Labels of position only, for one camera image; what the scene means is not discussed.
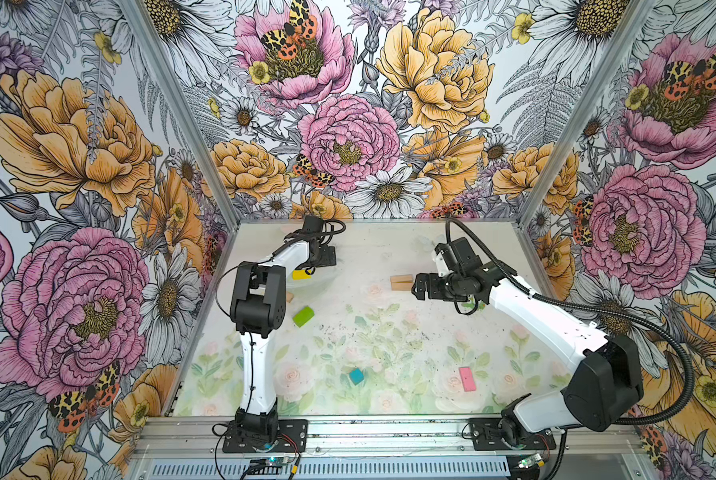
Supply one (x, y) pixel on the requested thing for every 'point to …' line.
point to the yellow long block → (300, 274)
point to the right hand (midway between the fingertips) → (429, 299)
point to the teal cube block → (356, 376)
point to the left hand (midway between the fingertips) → (317, 266)
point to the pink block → (467, 379)
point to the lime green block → (303, 317)
